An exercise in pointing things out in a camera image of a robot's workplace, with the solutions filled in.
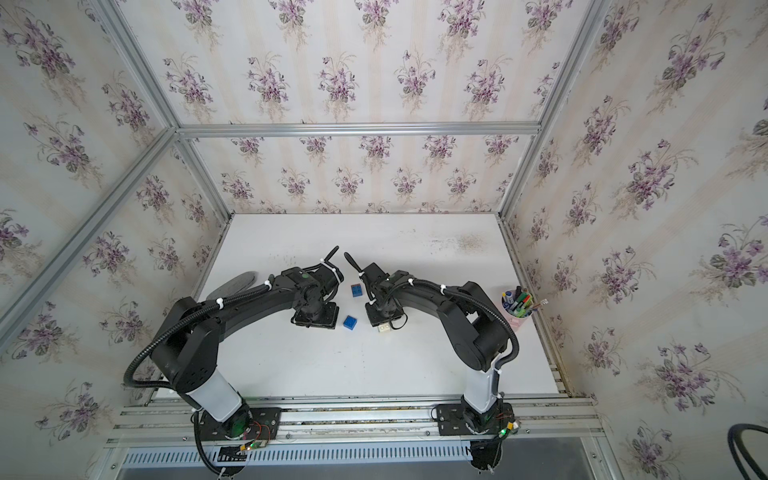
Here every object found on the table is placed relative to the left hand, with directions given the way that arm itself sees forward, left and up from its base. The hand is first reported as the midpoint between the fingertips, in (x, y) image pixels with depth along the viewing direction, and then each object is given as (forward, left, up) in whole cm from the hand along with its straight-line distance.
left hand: (328, 324), depth 86 cm
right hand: (+3, -16, -3) cm, 17 cm away
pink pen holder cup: (+2, -55, +7) cm, 55 cm away
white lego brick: (-1, -16, 0) cm, 16 cm away
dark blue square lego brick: (+2, -6, -3) cm, 7 cm away
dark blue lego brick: (+12, -8, 0) cm, 14 cm away
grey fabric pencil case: (+14, +32, -1) cm, 35 cm away
